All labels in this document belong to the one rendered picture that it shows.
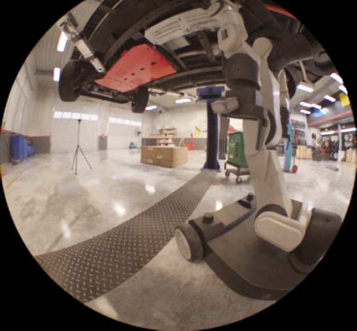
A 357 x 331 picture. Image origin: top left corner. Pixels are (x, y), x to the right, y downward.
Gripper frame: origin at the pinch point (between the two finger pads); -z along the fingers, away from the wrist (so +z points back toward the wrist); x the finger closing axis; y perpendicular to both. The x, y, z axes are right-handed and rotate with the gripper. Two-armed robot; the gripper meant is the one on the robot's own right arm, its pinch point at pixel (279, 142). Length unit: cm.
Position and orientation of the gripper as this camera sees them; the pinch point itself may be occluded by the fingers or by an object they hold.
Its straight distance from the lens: 66.8
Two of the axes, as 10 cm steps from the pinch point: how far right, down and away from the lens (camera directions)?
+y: -9.2, 0.1, -3.9
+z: 1.0, -9.6, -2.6
